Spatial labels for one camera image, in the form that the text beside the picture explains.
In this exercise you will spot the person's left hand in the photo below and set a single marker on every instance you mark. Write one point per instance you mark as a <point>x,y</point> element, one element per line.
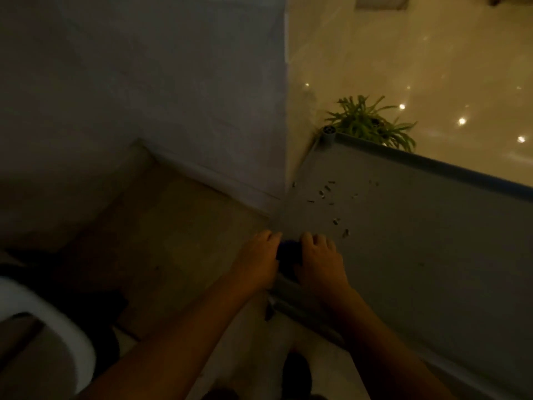
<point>258,262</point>

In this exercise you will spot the person's right hand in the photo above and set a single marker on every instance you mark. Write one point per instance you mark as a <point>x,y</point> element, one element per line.
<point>322,266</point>

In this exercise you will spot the dark blue cleaning cloth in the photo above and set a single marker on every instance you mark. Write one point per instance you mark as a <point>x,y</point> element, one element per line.
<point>288,256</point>

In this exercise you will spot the white chair with black frame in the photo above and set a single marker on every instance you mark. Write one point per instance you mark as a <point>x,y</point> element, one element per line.
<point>50,312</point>

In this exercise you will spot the person's left forearm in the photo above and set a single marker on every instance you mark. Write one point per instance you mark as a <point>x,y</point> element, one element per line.
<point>175,354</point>

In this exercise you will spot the person's right forearm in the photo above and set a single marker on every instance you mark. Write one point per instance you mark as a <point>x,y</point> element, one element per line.
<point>387,358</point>

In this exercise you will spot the person's dark shoe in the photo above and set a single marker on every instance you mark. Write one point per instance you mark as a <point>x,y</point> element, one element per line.
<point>296,374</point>

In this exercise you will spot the scattered small debris bits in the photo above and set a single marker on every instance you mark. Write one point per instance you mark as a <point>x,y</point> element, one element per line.
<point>345,233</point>

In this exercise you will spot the green potted plant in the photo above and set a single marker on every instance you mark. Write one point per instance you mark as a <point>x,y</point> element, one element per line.
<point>362,120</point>

